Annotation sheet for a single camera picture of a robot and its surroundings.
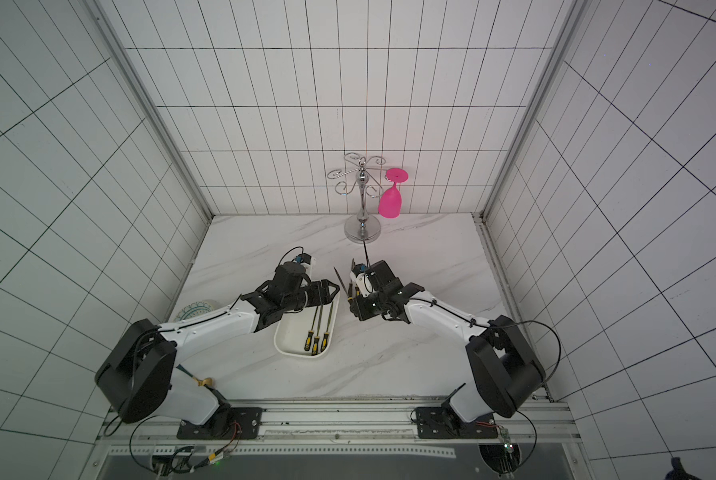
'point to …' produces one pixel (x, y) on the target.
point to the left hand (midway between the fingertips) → (328, 294)
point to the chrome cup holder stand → (363, 228)
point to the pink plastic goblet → (390, 199)
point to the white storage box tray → (293, 328)
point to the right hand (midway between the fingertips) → (345, 309)
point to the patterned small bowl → (193, 309)
